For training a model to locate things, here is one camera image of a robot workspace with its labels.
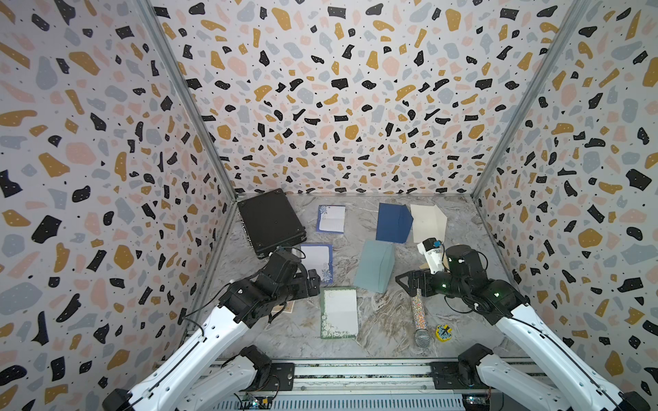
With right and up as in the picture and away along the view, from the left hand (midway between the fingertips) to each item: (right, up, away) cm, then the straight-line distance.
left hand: (311, 281), depth 73 cm
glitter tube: (+34, -19, +5) cm, 39 cm away
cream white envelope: (+47, +16, +41) cm, 64 cm away
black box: (-23, +16, +39) cm, 48 cm away
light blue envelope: (+21, -1, +25) cm, 33 cm away
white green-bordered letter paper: (+8, -14, +12) cm, 20 cm away
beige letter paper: (-9, -11, +10) cm, 18 cm away
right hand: (+28, +1, 0) cm, 28 cm away
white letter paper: (+3, +18, +40) cm, 44 cm away
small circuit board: (-14, -33, -3) cm, 36 cm away
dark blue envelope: (+32, +16, +40) cm, 53 cm away
